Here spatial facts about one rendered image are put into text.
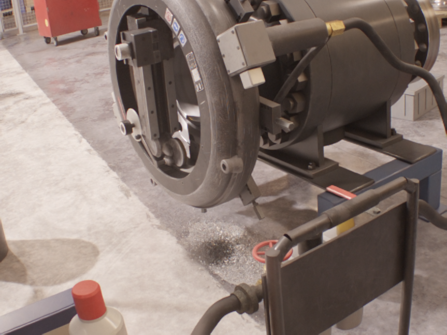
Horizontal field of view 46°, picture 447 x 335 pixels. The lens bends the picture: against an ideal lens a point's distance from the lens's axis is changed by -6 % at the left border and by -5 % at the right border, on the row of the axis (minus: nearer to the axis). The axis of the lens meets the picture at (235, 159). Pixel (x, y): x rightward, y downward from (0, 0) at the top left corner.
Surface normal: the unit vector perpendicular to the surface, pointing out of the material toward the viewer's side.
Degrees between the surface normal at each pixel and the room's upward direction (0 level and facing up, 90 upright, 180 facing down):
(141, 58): 94
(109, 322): 41
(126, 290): 0
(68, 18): 90
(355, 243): 90
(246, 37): 67
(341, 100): 110
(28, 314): 9
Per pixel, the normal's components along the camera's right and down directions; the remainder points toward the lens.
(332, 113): 0.55, 0.68
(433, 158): 0.57, 0.26
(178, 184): -0.81, 0.30
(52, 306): 0.00, -0.86
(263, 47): 0.49, -0.11
